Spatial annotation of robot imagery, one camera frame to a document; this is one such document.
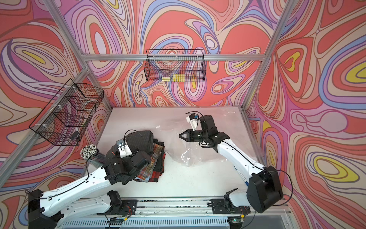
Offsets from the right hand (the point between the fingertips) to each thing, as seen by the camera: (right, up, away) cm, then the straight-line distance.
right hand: (180, 140), depth 77 cm
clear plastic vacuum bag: (+42, +9, +35) cm, 55 cm away
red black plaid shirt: (-12, -17, +3) cm, 21 cm away
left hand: (-24, -6, -2) cm, 25 cm away
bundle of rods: (-47, -7, -3) cm, 48 cm away
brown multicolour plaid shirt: (-19, -19, 0) cm, 27 cm away
